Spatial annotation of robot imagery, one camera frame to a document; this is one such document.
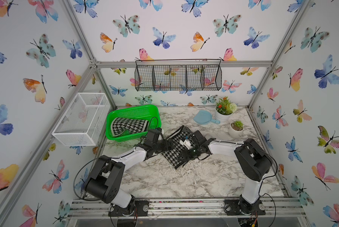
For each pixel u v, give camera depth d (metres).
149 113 1.14
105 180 0.44
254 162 0.50
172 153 0.88
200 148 0.71
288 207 0.75
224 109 0.99
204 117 1.16
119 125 0.94
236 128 0.97
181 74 0.97
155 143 0.74
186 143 0.86
